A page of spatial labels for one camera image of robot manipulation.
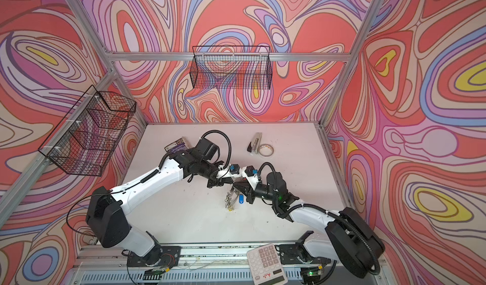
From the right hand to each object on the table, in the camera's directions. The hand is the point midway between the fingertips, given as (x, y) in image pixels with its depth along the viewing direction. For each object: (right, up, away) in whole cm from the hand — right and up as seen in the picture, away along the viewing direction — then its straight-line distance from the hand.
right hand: (237, 188), depth 79 cm
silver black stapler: (+8, +17, +27) cm, 33 cm away
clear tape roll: (+16, +15, +28) cm, 35 cm away
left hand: (-1, +4, -1) cm, 5 cm away
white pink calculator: (+11, -27, -9) cm, 31 cm away
